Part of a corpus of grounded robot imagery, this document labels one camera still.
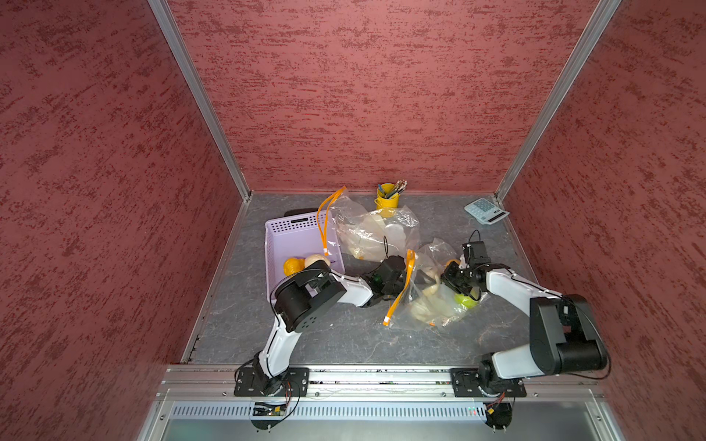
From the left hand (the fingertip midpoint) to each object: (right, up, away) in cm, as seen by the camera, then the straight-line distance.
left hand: (430, 292), depth 86 cm
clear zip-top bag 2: (-1, -3, +3) cm, 5 cm away
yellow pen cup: (-14, +31, +21) cm, 40 cm away
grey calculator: (+30, +27, +27) cm, 49 cm away
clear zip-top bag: (-21, +18, +9) cm, 29 cm away
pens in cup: (-8, +35, +15) cm, 39 cm away
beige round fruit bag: (-40, +10, +8) cm, 42 cm away
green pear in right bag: (+10, -2, -3) cm, 11 cm away
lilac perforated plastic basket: (-47, +17, +20) cm, 54 cm away
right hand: (+5, +2, +6) cm, 8 cm away
